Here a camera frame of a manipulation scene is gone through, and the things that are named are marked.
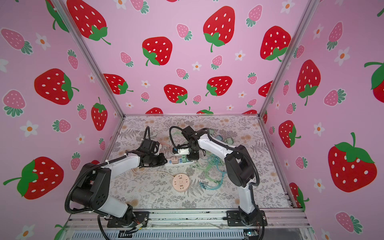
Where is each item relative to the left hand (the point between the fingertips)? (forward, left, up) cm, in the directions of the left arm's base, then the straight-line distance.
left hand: (167, 160), depth 92 cm
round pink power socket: (-13, -10, -1) cm, 17 cm away
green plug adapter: (-1, -11, +4) cm, 12 cm away
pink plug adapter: (-2, -6, +3) cm, 7 cm away
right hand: (+3, -14, +3) cm, 15 cm away
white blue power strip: (-1, -2, -1) cm, 2 cm away
